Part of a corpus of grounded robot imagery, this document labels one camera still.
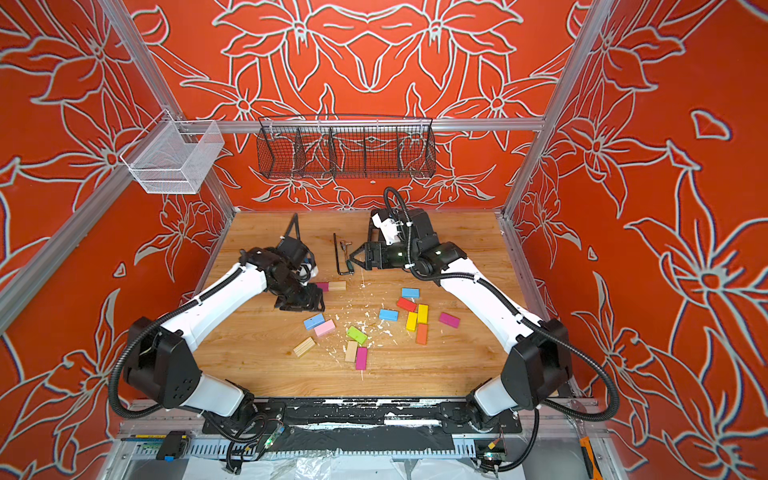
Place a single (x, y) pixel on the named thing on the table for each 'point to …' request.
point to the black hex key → (337, 258)
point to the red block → (407, 305)
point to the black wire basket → (340, 146)
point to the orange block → (422, 332)
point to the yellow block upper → (423, 313)
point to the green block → (357, 335)
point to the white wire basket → (173, 156)
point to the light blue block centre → (389, 315)
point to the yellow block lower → (411, 323)
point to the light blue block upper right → (410, 292)
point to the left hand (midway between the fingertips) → (316, 305)
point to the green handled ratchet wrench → (349, 264)
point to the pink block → (324, 328)
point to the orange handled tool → (590, 458)
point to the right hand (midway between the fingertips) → (362, 252)
